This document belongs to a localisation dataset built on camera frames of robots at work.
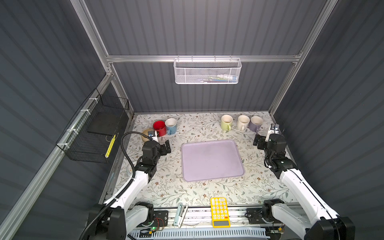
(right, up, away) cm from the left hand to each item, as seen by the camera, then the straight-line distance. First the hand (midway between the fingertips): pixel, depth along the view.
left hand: (160, 141), depth 85 cm
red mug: (-4, +9, +18) cm, 21 cm away
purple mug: (+64, +11, +21) cm, 68 cm away
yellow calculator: (+32, -35, -11) cm, 49 cm away
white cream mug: (+54, +11, +18) cm, 58 cm away
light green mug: (+43, +13, +23) cm, 50 cm away
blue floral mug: (+3, +11, +20) cm, 23 cm away
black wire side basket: (-33, +3, -12) cm, 35 cm away
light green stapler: (+13, -35, -11) cm, 39 cm away
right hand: (+60, +3, -5) cm, 61 cm away
